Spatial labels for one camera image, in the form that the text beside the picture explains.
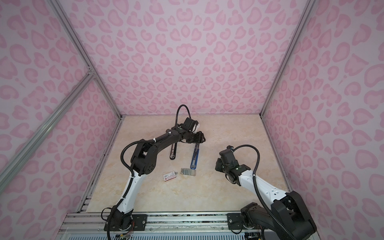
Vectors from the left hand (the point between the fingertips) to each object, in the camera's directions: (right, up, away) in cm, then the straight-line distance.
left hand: (204, 137), depth 100 cm
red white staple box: (-22, -22, -12) cm, 33 cm away
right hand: (+8, -14, -13) cm, 20 cm away
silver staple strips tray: (-11, -20, -10) cm, 25 cm away
